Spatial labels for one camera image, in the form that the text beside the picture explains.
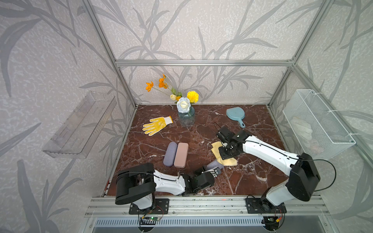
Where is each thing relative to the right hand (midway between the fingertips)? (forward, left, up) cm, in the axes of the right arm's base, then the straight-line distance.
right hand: (221, 155), depth 83 cm
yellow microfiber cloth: (-5, -4, +2) cm, 7 cm away
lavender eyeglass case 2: (-4, +4, -5) cm, 7 cm away
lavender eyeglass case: (+4, +31, -6) cm, 31 cm away
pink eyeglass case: (+1, +24, -8) cm, 25 cm away
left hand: (-7, +7, -8) cm, 13 cm away
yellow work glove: (+29, +44, -9) cm, 54 cm away
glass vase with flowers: (+15, +19, +20) cm, 32 cm away
